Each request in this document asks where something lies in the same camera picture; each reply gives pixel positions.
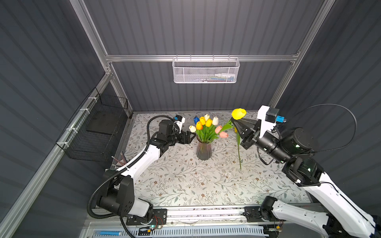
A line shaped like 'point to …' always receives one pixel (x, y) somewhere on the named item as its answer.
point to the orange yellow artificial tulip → (199, 125)
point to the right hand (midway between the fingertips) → (237, 118)
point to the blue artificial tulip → (196, 120)
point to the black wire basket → (93, 133)
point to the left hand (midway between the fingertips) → (193, 135)
